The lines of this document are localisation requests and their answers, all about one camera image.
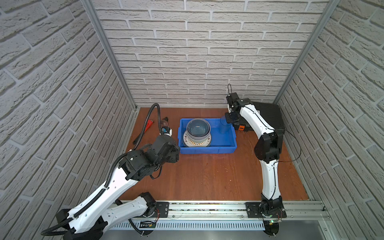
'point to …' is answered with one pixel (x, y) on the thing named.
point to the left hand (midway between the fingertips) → (175, 147)
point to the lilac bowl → (198, 141)
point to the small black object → (165, 118)
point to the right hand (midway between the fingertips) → (232, 118)
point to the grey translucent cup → (225, 128)
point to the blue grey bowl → (198, 129)
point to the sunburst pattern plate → (190, 142)
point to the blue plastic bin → (220, 143)
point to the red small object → (149, 123)
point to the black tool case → (272, 113)
